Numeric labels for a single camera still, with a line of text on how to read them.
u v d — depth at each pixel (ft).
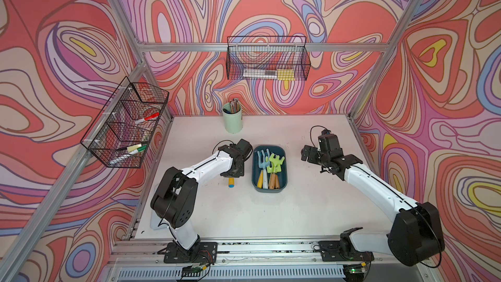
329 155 2.09
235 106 3.41
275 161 3.08
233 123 3.54
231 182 2.77
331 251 2.37
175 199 1.50
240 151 2.36
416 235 1.33
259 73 2.69
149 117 2.55
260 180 2.91
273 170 3.00
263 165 3.10
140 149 2.36
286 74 2.98
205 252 2.39
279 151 3.24
